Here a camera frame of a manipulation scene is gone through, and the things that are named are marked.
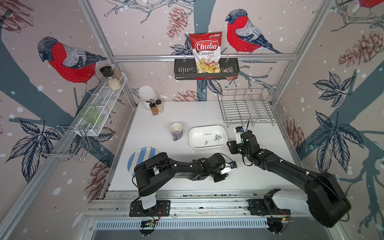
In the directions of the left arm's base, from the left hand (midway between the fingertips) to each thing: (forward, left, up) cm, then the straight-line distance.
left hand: (229, 169), depth 83 cm
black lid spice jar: (+39, +67, +32) cm, 83 cm away
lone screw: (+27, +9, -5) cm, 29 cm away
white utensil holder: (+54, +56, +7) cm, 78 cm away
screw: (+19, +12, -4) cm, 23 cm away
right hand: (+15, -1, +6) cm, 16 cm away
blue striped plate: (+10, +55, -4) cm, 56 cm away
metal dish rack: (+52, -22, -2) cm, 56 cm away
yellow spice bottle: (+47, +47, +3) cm, 67 cm away
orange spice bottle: (+45, +51, -1) cm, 68 cm away
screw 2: (+24, +4, -4) cm, 24 cm away
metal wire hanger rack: (-1, +70, +32) cm, 77 cm away
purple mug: (+26, +32, +1) cm, 41 cm away
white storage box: (+25, +10, -5) cm, 27 cm away
